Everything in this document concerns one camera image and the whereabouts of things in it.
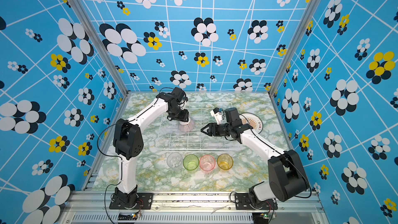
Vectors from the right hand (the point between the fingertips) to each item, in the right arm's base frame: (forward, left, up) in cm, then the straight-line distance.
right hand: (205, 130), depth 83 cm
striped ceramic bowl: (+6, +11, -5) cm, 14 cm away
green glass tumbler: (-12, +8, -13) cm, 20 cm away
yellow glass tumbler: (-12, -11, -13) cm, 21 cm away
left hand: (+11, +12, -4) cm, 17 cm away
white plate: (+15, -30, -12) cm, 36 cm away
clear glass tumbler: (-12, +17, -10) cm, 23 cm away
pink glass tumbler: (-13, -1, -13) cm, 18 cm away
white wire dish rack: (+2, +22, -12) cm, 25 cm away
